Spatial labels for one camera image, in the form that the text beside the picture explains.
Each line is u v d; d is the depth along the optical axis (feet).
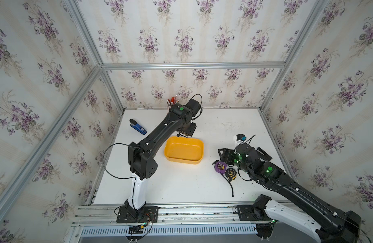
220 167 2.82
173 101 3.64
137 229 2.32
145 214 2.40
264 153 3.05
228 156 2.13
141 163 1.80
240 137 2.16
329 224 1.33
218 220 2.37
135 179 1.80
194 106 2.14
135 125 3.45
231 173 2.73
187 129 2.41
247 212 2.39
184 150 3.11
